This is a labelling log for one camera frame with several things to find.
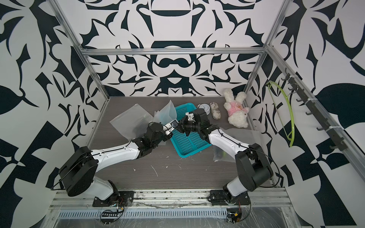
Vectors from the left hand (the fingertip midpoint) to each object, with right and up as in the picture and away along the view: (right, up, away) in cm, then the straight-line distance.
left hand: (168, 120), depth 85 cm
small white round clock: (+26, +8, +24) cm, 36 cm away
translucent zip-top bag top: (+53, -12, +14) cm, 56 cm away
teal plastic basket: (+12, -17, +9) cm, 23 cm away
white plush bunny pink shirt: (+47, +5, +16) cm, 50 cm away
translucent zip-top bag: (-27, -3, +20) cm, 34 cm away
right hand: (+2, -1, -6) cm, 6 cm away
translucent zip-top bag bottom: (-2, +3, +9) cm, 10 cm away
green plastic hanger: (+61, +18, -6) cm, 64 cm away
